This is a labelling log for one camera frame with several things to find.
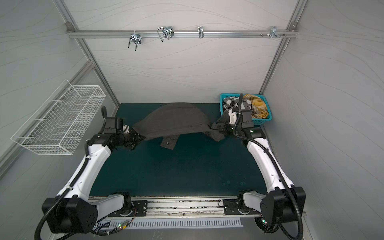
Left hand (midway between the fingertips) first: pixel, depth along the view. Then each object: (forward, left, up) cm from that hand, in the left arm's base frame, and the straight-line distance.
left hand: (148, 132), depth 78 cm
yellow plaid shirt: (+29, -70, -11) cm, 77 cm away
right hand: (+5, -39, +3) cm, 39 cm away
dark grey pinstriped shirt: (+12, -9, -5) cm, 16 cm away
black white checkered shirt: (+36, -52, -12) cm, 65 cm away
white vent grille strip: (-37, -17, -21) cm, 46 cm away
